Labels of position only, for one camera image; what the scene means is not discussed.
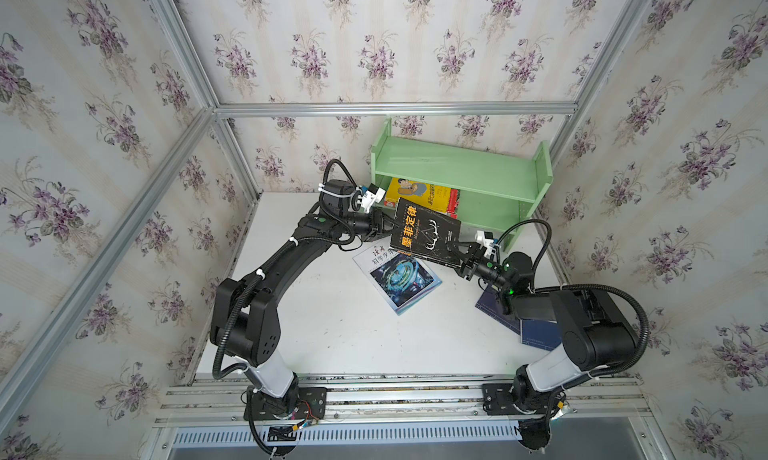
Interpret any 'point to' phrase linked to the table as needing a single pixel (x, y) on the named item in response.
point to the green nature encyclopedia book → (453, 203)
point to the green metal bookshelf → (500, 188)
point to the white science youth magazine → (403, 279)
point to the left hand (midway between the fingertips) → (402, 225)
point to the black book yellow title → (423, 232)
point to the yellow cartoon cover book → (418, 192)
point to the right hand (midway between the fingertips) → (443, 254)
